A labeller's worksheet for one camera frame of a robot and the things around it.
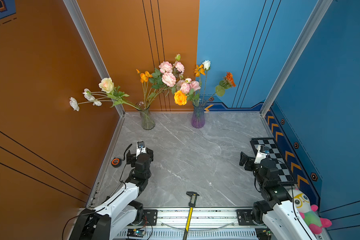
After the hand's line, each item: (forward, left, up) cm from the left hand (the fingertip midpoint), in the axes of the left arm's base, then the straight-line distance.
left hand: (138, 148), depth 84 cm
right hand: (-4, -61, +2) cm, 61 cm away
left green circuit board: (-38, -4, -14) cm, 40 cm away
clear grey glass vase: (+26, 0, -6) cm, 27 cm away
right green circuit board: (-37, -64, -13) cm, 76 cm away
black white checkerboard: (-11, -84, -9) cm, 86 cm away
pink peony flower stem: (+34, -32, +18) cm, 50 cm away
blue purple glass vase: (+27, -36, -3) cm, 44 cm away
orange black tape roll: (-4, +14, -10) cm, 18 cm away
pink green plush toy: (-26, -84, -5) cm, 88 cm away
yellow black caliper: (-26, -31, -13) cm, 42 cm away
